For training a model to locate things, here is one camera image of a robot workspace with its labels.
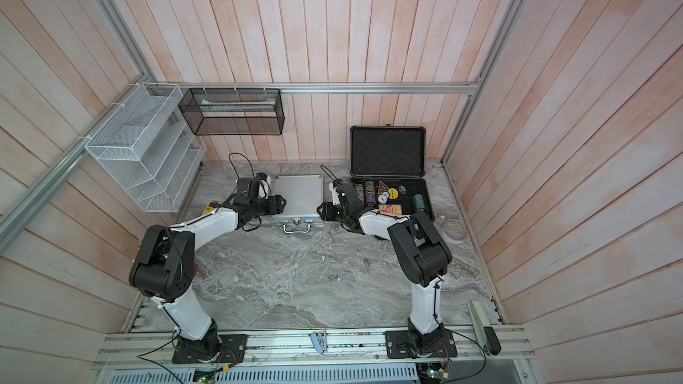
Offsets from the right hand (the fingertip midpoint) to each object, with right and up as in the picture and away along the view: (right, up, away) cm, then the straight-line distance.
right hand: (321, 208), depth 97 cm
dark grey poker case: (+27, +18, +10) cm, 34 cm away
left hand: (-16, +2, 0) cm, 16 cm away
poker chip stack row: (+18, +6, +7) cm, 20 cm away
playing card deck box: (+28, -1, +4) cm, 28 cm away
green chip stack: (+39, +2, +6) cm, 39 cm away
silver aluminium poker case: (-7, +5, +4) cm, 10 cm away
